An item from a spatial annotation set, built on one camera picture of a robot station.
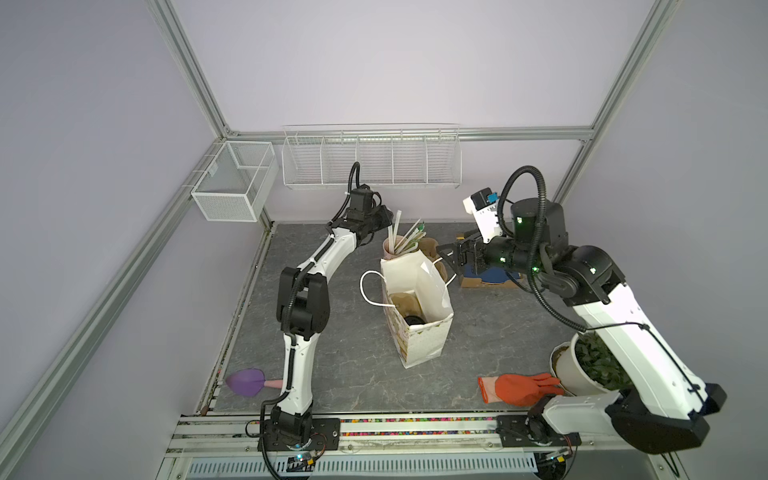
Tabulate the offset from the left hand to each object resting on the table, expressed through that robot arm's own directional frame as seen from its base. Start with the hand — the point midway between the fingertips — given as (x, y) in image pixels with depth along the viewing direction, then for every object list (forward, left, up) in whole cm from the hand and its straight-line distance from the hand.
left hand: (395, 215), depth 96 cm
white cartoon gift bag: (-22, -4, -1) cm, 23 cm away
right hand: (-30, -10, +21) cm, 38 cm away
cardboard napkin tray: (-17, -26, -16) cm, 35 cm away
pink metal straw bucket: (-8, +3, -10) cm, 13 cm away
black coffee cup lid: (-35, -2, -5) cm, 35 cm away
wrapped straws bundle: (-7, -4, -5) cm, 10 cm away
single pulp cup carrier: (-24, -2, -17) cm, 29 cm away
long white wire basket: (+19, +1, +10) cm, 22 cm away
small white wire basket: (+17, +54, +3) cm, 57 cm away
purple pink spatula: (-44, +43, -18) cm, 64 cm away
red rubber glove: (-51, -29, -17) cm, 61 cm away
